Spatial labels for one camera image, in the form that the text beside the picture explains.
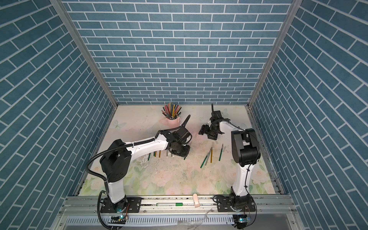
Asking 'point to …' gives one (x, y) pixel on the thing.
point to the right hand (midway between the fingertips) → (204, 134)
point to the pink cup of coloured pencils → (171, 111)
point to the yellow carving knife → (211, 155)
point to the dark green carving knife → (203, 162)
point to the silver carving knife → (208, 154)
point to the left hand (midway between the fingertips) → (191, 156)
